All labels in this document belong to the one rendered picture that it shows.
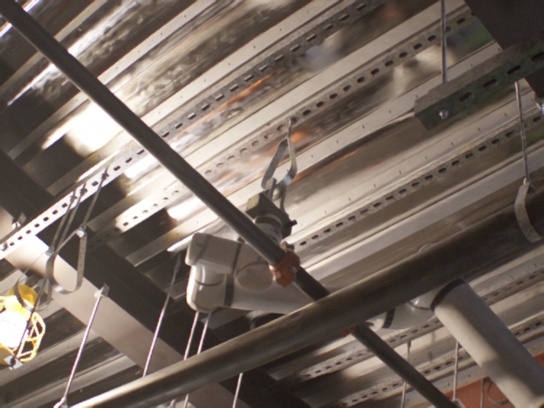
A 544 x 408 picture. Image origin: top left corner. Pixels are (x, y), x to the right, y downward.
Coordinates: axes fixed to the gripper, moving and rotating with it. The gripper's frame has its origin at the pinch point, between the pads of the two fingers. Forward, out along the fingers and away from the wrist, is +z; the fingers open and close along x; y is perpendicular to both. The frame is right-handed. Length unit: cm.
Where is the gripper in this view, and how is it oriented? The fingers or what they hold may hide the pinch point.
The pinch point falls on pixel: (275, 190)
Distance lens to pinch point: 249.1
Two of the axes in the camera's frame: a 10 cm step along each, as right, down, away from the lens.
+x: -6.6, -6.2, -4.3
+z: 1.5, -6.6, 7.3
